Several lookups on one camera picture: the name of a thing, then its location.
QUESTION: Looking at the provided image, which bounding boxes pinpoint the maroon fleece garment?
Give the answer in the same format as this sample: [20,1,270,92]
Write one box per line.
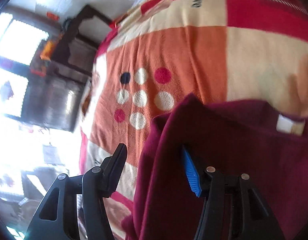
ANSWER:
[121,93,308,240]

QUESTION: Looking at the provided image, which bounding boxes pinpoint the dark wooden table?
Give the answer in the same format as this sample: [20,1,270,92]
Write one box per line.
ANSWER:
[50,4,114,80]

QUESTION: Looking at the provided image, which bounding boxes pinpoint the printed fleece blanket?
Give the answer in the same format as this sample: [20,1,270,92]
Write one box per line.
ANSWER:
[78,0,308,240]

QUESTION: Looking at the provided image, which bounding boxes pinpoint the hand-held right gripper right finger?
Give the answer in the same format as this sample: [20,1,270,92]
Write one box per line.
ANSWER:
[182,146,285,240]

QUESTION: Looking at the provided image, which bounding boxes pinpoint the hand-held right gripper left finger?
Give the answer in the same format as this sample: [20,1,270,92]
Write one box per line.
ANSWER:
[25,143,128,240]

